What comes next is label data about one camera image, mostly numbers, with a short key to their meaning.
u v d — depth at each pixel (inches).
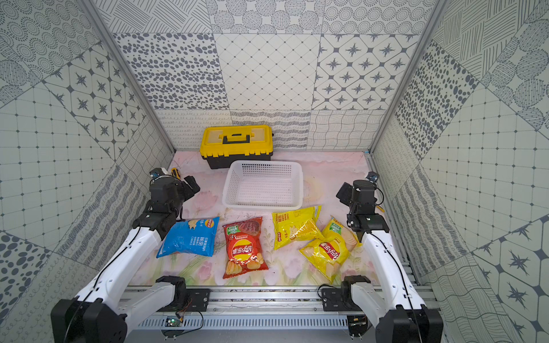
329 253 31.1
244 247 31.5
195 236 32.2
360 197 22.8
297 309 28.8
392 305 15.7
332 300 28.9
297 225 33.2
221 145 39.7
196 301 28.9
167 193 23.6
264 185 41.0
